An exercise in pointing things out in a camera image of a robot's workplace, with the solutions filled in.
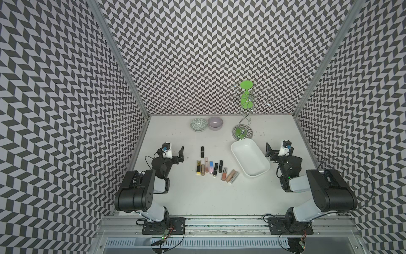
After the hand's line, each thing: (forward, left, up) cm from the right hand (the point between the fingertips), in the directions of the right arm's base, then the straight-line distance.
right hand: (274, 144), depth 89 cm
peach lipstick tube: (-14, +26, -10) cm, 31 cm away
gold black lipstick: (-12, +44, -9) cm, 46 cm away
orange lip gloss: (-13, +29, -10) cm, 34 cm away
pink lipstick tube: (-7, +39, -10) cm, 41 cm away
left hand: (0, +57, 0) cm, 57 cm away
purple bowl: (+22, +34, -6) cm, 41 cm away
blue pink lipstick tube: (-9, +37, -10) cm, 39 cm away
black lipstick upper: (+2, +42, -10) cm, 43 cm away
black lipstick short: (-9, +31, -9) cm, 34 cm away
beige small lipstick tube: (-11, +42, -10) cm, 44 cm away
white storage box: (-3, +13, -9) cm, 16 cm away
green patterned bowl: (+23, +46, -9) cm, 52 cm away
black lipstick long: (-9, +34, -10) cm, 36 cm away
